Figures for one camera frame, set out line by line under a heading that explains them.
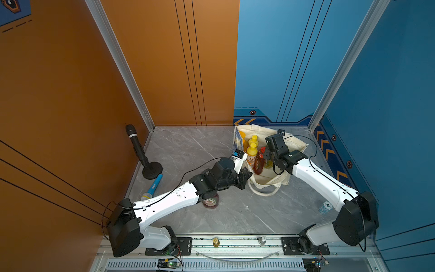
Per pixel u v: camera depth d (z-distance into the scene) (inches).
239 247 29.6
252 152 32.5
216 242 28.0
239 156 24.9
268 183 29.1
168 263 27.9
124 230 15.6
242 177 24.5
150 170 37.9
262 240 28.5
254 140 33.4
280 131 28.9
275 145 24.8
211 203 31.1
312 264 27.6
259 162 35.1
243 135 32.1
